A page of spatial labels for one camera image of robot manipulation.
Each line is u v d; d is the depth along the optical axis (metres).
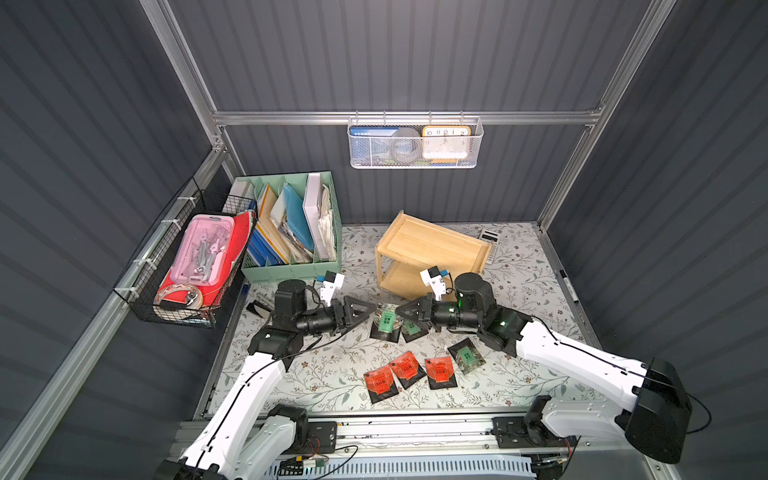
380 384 0.82
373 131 0.87
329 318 0.63
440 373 0.83
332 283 0.69
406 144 0.90
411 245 0.88
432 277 0.69
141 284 0.61
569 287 1.07
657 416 0.39
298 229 0.95
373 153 0.87
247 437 0.46
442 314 0.63
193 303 0.67
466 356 0.87
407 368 0.85
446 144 0.89
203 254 0.72
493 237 1.17
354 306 0.65
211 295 0.68
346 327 0.63
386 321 0.69
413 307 0.68
